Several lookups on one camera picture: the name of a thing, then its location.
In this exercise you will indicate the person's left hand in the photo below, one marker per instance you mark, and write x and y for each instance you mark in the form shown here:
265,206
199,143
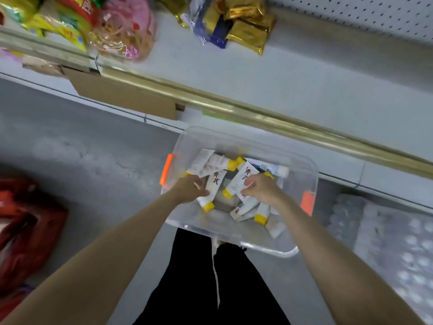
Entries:
187,191

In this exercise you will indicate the person's right hand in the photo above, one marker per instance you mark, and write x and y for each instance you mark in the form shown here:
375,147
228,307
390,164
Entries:
267,191

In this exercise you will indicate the pile of cream tubes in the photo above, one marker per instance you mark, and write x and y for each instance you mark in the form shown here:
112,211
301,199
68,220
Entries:
209,162

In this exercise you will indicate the person's left forearm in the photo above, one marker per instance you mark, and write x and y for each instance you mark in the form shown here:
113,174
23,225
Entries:
94,267

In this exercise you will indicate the person's right forearm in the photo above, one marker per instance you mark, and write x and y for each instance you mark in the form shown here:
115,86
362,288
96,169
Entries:
345,267

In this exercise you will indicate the person's black trousers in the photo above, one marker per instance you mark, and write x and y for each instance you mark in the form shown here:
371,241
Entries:
189,294

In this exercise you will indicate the brown cardboard sheet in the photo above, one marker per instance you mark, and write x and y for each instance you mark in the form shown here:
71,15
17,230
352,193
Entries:
125,94

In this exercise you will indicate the shrink-wrapped water bottle pack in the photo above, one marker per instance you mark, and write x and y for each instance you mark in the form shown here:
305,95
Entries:
395,253

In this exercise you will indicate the blue snack packet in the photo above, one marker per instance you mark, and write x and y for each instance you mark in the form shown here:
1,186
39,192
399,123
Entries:
220,33

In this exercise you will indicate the dark red carton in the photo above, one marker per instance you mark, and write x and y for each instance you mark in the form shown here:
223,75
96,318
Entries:
30,233

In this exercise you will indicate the pink snack bag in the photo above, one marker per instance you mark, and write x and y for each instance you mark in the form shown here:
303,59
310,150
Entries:
125,27

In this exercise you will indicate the pale wrapped snack pack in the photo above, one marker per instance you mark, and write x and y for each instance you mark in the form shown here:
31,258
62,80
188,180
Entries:
44,66

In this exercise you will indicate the red yellow snack packet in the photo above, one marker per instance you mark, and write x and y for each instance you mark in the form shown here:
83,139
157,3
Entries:
77,6

